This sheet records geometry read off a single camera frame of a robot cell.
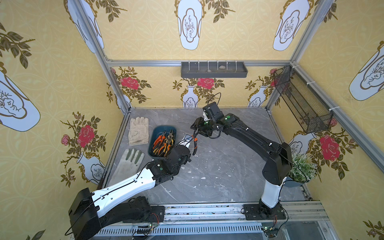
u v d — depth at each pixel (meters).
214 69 0.91
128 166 0.90
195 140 0.80
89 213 0.38
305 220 0.76
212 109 0.64
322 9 0.74
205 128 0.72
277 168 0.46
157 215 0.73
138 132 1.06
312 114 0.86
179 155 0.54
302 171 0.73
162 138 1.00
